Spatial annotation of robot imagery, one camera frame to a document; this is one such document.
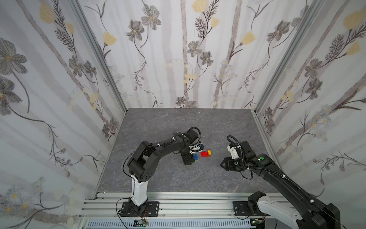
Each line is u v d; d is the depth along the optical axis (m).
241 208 0.73
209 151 0.93
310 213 0.40
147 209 0.73
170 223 0.70
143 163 0.49
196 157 0.90
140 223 0.70
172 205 0.77
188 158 0.82
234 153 0.71
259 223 0.72
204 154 0.93
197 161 0.91
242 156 0.61
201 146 0.83
